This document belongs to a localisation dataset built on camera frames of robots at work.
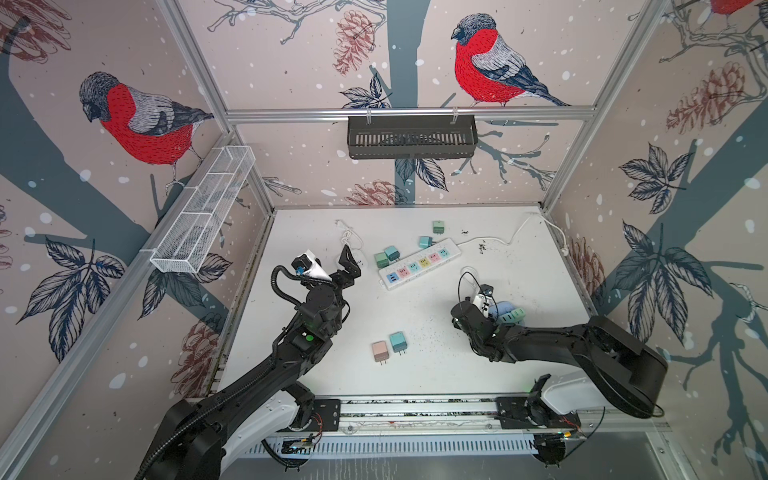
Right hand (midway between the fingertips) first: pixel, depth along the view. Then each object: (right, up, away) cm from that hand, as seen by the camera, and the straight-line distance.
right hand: (460, 312), depth 91 cm
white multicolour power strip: (-12, +14, +10) cm, 21 cm away
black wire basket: (-14, +59, +13) cm, 62 cm away
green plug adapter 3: (-3, +27, +23) cm, 36 cm away
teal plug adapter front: (-20, -7, -7) cm, 22 cm away
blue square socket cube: (+14, +1, 0) cm, 14 cm away
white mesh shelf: (-73, +27, -16) cm, 79 cm away
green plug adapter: (+13, +1, -8) cm, 16 cm away
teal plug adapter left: (-21, +18, +13) cm, 30 cm away
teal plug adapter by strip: (-9, +22, +16) cm, 28 cm away
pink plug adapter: (-25, -9, -8) cm, 27 cm away
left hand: (-36, +20, -17) cm, 45 cm away
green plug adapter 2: (-25, +15, +13) cm, 32 cm away
